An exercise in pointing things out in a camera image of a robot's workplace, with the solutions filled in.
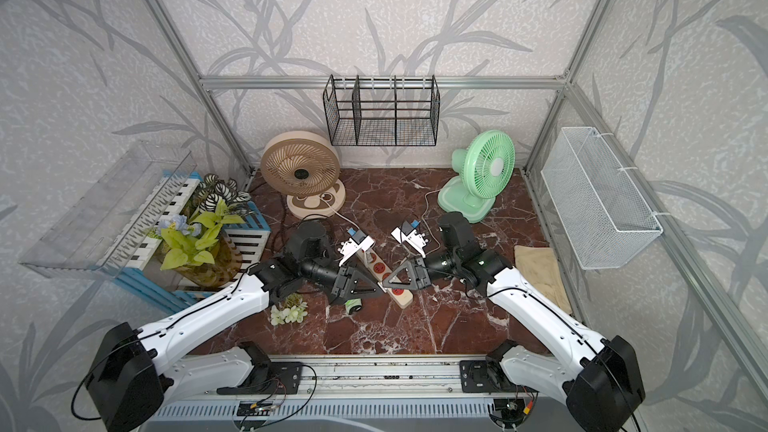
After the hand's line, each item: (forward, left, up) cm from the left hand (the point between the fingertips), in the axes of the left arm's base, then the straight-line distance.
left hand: (375, 293), depth 65 cm
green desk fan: (+36, -30, +2) cm, 47 cm away
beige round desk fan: (+39, +24, 0) cm, 46 cm away
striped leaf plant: (+28, +46, +1) cm, 54 cm away
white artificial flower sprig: (+3, +24, -20) cm, 32 cm away
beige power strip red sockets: (+14, +1, -20) cm, 24 cm away
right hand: (+1, -3, +2) cm, 3 cm away
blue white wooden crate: (+3, +51, +2) cm, 51 cm away
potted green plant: (+12, +46, -1) cm, 47 cm away
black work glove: (+5, +8, -22) cm, 24 cm away
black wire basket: (+66, +1, +1) cm, 66 cm away
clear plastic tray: (+10, +62, +6) cm, 63 cm away
